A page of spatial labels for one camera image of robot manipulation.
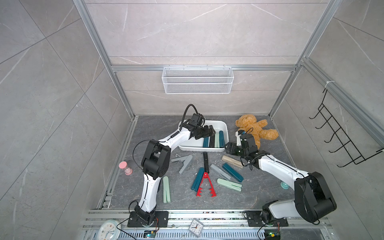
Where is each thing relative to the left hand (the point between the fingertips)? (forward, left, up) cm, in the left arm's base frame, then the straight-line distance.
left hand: (213, 131), depth 94 cm
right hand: (-10, -10, -2) cm, 14 cm away
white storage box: (-6, +11, -6) cm, 14 cm away
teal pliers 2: (-27, +11, -10) cm, 31 cm away
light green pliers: (0, -4, -10) cm, 10 cm away
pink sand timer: (-21, +53, -2) cm, 57 cm away
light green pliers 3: (-32, +29, -10) cm, 44 cm away
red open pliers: (-25, +6, -10) cm, 28 cm away
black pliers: (-2, 0, -10) cm, 10 cm away
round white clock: (-50, +54, -9) cm, 74 cm away
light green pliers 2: (-31, -7, -9) cm, 33 cm away
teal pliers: (-1, +4, -10) cm, 11 cm away
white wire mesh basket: (+32, +9, +17) cm, 37 cm away
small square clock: (-50, +13, -10) cm, 53 cm away
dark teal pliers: (0, -7, -10) cm, 12 cm away
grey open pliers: (-14, +17, -10) cm, 24 cm away
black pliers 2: (-20, +5, -11) cm, 24 cm away
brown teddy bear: (+10, -27, -5) cm, 29 cm away
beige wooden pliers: (-17, -11, -9) cm, 22 cm away
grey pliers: (-25, -4, -9) cm, 26 cm away
